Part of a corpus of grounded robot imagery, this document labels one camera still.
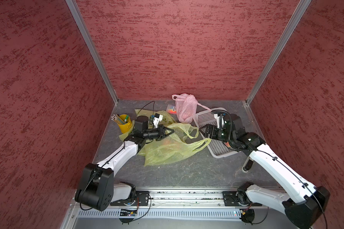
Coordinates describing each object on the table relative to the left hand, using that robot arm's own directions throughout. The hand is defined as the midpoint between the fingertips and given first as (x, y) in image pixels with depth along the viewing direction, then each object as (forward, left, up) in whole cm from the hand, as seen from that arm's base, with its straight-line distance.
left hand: (173, 133), depth 77 cm
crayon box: (+34, +2, -18) cm, 39 cm away
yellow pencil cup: (+13, +33, -9) cm, 36 cm away
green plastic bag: (-5, -5, 0) cm, 7 cm away
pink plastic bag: (+26, -8, -5) cm, 28 cm away
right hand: (-1, -16, +3) cm, 17 cm away
